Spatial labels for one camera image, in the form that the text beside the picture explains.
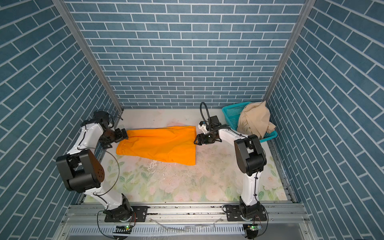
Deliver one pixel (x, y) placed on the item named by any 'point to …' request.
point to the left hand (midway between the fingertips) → (120, 139)
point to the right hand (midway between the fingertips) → (197, 140)
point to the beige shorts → (254, 119)
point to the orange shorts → (175, 145)
